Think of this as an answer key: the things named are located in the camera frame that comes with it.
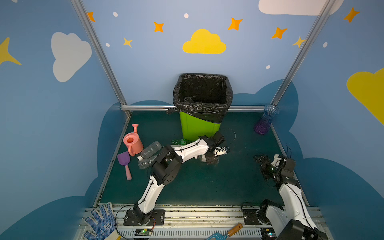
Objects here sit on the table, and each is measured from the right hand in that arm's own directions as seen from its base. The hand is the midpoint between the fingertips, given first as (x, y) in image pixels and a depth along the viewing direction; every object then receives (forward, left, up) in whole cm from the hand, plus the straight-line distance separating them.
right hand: (259, 159), depth 85 cm
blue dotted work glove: (-36, +78, -7) cm, 87 cm away
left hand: (+5, +26, -5) cm, 27 cm away
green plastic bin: (+17, +39, +6) cm, 43 cm away
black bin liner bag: (+40, +31, +13) cm, 52 cm away
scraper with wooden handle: (-37, +22, -9) cm, 44 cm away
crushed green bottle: (+14, +48, -6) cm, 51 cm away
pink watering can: (+7, +76, +3) cm, 76 cm away
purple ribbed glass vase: (+27, -9, -2) cm, 28 cm away
